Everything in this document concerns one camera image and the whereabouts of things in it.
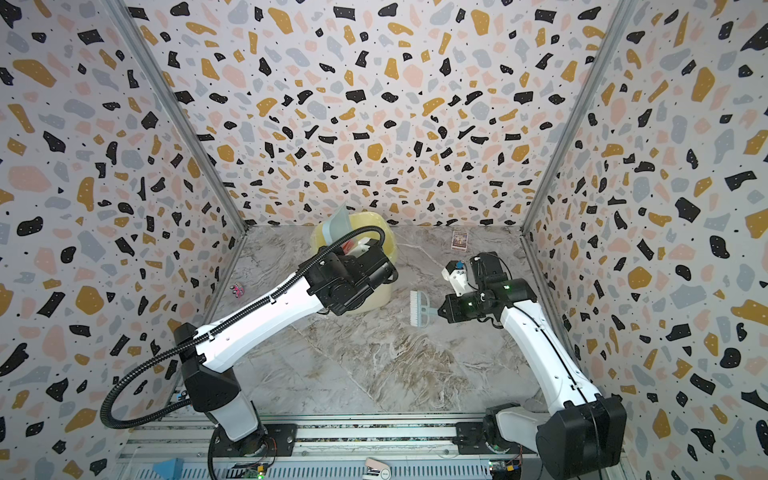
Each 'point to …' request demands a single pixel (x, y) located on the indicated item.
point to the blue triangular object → (170, 469)
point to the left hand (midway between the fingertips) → (322, 249)
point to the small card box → (459, 240)
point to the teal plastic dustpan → (338, 225)
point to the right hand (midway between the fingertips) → (437, 306)
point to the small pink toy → (238, 290)
